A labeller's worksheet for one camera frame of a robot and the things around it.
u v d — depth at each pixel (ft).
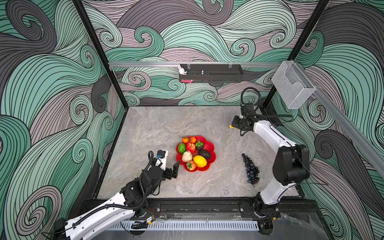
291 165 1.56
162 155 2.08
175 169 2.24
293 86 2.51
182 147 2.95
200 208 2.45
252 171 2.67
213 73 3.11
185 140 3.03
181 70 2.80
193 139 3.08
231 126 2.84
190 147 2.95
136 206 1.72
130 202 1.72
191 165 2.67
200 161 2.80
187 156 2.80
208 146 3.10
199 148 3.02
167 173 2.19
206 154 2.88
